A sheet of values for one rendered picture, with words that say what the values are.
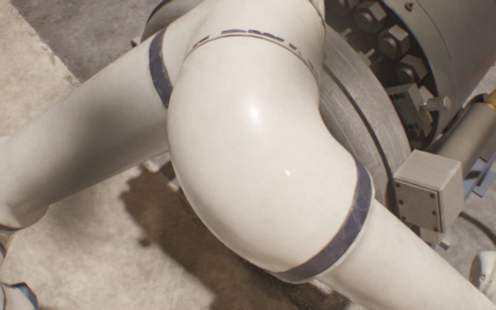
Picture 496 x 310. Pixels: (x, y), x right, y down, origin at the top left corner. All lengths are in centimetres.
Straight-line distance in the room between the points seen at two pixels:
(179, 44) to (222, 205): 17
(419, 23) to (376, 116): 36
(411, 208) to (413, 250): 42
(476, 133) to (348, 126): 27
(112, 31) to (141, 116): 216
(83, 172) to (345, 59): 46
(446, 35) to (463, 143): 35
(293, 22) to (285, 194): 15
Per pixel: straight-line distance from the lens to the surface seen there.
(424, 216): 88
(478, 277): 82
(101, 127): 55
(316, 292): 162
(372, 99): 85
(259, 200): 35
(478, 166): 169
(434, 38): 117
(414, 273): 47
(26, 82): 254
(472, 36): 133
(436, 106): 86
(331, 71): 83
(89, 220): 186
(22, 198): 74
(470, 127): 98
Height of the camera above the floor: 146
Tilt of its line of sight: 49 degrees down
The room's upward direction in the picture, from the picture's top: 6 degrees counter-clockwise
